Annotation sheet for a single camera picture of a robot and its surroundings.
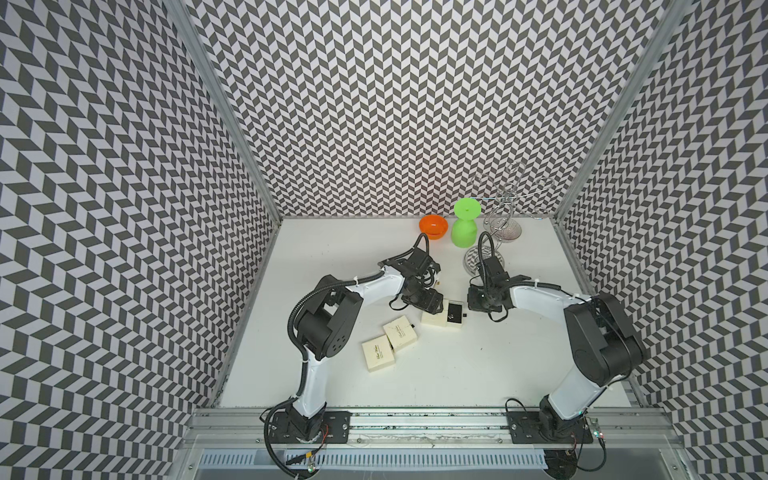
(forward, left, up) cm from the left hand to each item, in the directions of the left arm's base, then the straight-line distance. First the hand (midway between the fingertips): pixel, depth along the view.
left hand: (430, 307), depth 92 cm
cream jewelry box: (-3, -6, 0) cm, 7 cm away
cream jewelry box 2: (-15, +16, +1) cm, 21 cm away
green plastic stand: (+15, -9, +21) cm, 27 cm away
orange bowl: (+33, -4, +1) cm, 34 cm away
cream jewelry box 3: (-8, +9, +1) cm, 13 cm away
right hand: (+1, -14, -2) cm, 14 cm away
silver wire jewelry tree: (+17, -21, +30) cm, 40 cm away
